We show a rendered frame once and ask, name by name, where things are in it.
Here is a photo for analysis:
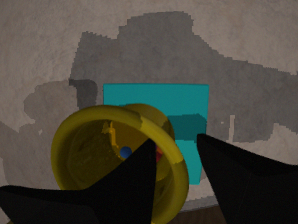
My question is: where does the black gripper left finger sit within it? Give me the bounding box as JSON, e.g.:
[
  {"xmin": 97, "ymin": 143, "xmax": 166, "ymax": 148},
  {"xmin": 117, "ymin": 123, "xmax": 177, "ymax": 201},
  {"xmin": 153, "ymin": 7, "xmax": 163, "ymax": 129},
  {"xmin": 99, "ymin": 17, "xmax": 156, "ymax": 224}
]
[{"xmin": 0, "ymin": 139, "xmax": 157, "ymax": 224}]

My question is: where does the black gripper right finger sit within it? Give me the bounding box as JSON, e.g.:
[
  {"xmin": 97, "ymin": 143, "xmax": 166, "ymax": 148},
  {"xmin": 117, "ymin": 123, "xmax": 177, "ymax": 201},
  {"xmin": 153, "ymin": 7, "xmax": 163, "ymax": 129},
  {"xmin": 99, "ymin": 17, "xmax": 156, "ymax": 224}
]
[{"xmin": 197, "ymin": 133, "xmax": 298, "ymax": 224}]

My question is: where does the small blue ball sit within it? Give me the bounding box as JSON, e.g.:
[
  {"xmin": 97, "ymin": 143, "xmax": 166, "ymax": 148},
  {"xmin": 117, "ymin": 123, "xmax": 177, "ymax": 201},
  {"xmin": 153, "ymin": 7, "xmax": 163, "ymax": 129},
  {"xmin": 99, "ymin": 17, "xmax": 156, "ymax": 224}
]
[{"xmin": 120, "ymin": 147, "xmax": 132, "ymax": 159}]

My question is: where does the translucent yellow cup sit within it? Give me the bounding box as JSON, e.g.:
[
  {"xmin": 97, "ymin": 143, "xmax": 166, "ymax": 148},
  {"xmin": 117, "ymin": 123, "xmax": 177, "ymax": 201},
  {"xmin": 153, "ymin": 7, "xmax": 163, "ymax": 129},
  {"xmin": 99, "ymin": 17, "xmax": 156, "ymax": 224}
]
[{"xmin": 51, "ymin": 103, "xmax": 190, "ymax": 224}]

